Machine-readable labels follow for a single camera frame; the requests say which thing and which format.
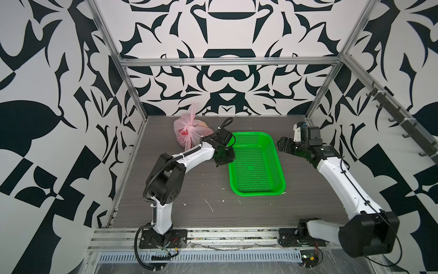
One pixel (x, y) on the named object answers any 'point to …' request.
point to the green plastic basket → (256, 170)
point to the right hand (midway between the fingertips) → (285, 141)
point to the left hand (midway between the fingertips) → (233, 157)
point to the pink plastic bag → (188, 131)
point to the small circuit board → (309, 258)
